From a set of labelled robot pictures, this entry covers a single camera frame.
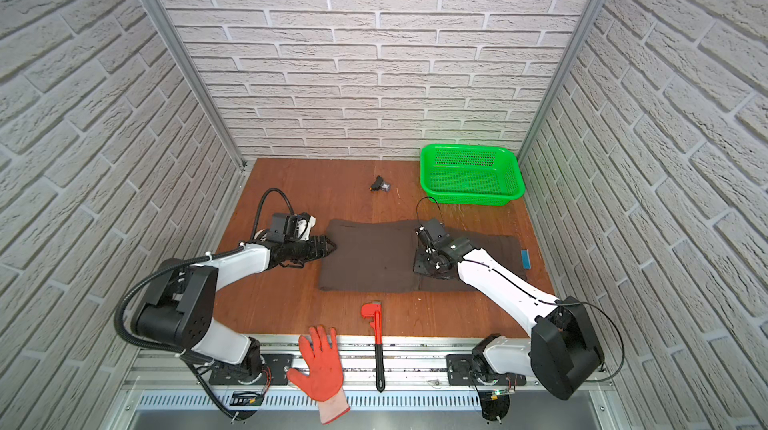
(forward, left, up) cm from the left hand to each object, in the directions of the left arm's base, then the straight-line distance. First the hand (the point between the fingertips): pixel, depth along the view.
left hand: (329, 245), depth 92 cm
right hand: (-10, -28, +5) cm, 30 cm away
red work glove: (-36, -2, -4) cm, 36 cm away
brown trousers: (-5, -16, 0) cm, 17 cm away
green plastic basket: (+32, -56, -3) cm, 65 cm away
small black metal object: (+27, -17, -2) cm, 32 cm away
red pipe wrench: (-20, -14, -3) cm, 25 cm away
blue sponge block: (-7, -62, -1) cm, 63 cm away
